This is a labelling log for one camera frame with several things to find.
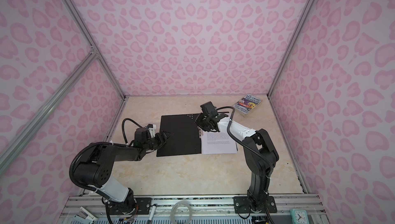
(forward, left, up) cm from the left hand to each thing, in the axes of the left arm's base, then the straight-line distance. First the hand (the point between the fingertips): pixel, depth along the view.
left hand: (170, 136), depth 93 cm
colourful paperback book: (+25, -52, -2) cm, 58 cm away
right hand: (+6, -16, +8) cm, 19 cm away
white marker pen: (-38, +4, -2) cm, 38 cm away
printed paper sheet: (-2, -28, -5) cm, 29 cm away
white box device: (-39, +34, -2) cm, 52 cm away
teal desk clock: (-41, -62, -2) cm, 74 cm away
